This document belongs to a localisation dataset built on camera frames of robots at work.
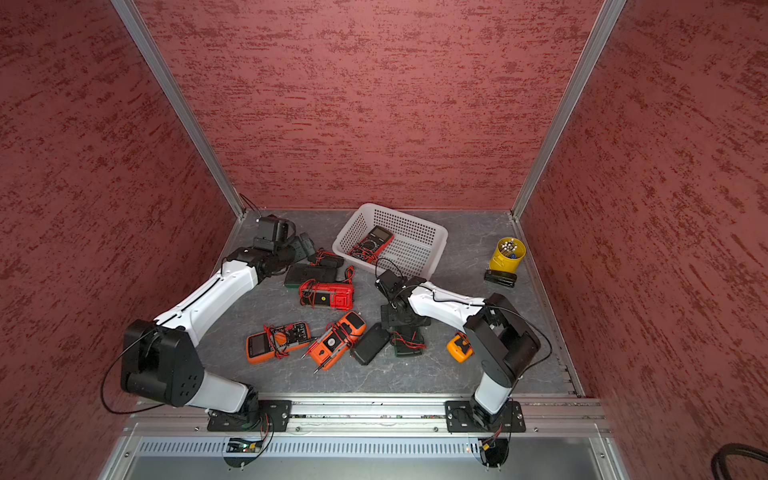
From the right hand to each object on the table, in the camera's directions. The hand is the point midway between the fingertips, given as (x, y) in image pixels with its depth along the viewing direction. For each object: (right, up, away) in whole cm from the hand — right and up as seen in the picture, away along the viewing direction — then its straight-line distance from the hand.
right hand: (403, 326), depth 88 cm
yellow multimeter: (+16, -4, -6) cm, 18 cm away
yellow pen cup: (+33, +22, +1) cm, 40 cm away
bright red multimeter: (-21, +9, +1) cm, 23 cm away
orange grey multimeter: (-36, -2, -7) cm, 37 cm away
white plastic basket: (+6, +24, +22) cm, 33 cm away
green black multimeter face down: (-34, +15, +6) cm, 38 cm away
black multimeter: (-10, -4, -4) cm, 11 cm away
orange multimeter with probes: (-20, -3, -5) cm, 21 cm away
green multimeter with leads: (+1, -2, -5) cm, 6 cm away
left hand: (-31, +22, -1) cm, 38 cm away
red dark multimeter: (-10, +25, +18) cm, 32 cm away
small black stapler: (+34, +13, +9) cm, 37 cm away
